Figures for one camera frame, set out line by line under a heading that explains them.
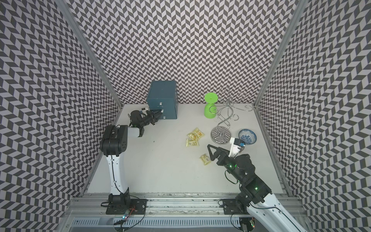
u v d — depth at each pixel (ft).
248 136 3.22
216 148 2.18
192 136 3.24
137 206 2.36
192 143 3.09
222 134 3.66
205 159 2.88
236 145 2.08
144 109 3.26
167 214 2.37
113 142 1.97
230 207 2.37
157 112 3.15
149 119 3.05
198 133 3.31
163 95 3.21
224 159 2.00
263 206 1.61
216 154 2.00
